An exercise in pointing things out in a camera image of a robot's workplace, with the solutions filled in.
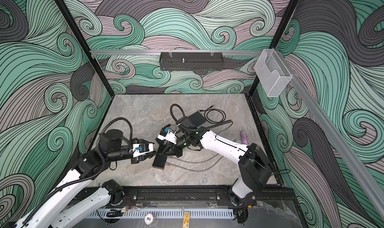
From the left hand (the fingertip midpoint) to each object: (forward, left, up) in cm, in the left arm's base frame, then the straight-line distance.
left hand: (153, 144), depth 67 cm
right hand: (-1, -4, -8) cm, 9 cm away
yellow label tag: (-26, -16, -22) cm, 38 cm away
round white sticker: (-26, 0, -17) cm, 31 cm away
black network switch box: (+1, 0, -21) cm, 21 cm away
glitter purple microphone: (+15, -52, -20) cm, 58 cm away
